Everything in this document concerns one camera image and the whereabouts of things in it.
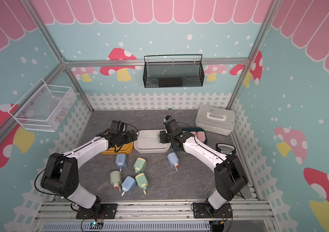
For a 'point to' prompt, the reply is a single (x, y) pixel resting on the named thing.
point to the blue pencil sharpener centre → (173, 160)
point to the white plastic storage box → (147, 142)
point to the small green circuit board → (95, 225)
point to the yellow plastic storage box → (127, 149)
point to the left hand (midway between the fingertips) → (132, 139)
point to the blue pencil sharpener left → (121, 161)
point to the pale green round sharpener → (116, 178)
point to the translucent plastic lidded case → (215, 120)
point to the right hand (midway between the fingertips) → (163, 134)
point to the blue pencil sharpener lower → (128, 185)
